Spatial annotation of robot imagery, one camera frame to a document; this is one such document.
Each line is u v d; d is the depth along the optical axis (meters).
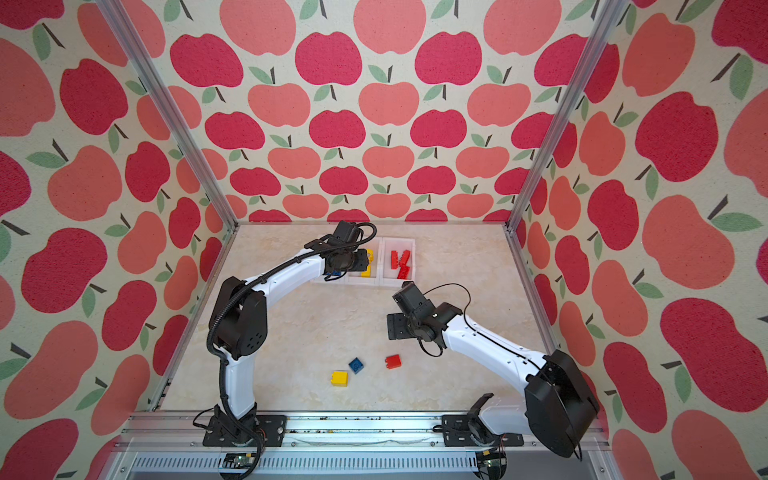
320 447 0.73
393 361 0.86
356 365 0.84
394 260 1.10
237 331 0.52
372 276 1.04
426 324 0.59
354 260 0.83
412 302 0.64
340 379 0.81
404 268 1.07
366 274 1.04
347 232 0.75
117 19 0.70
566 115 0.87
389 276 1.04
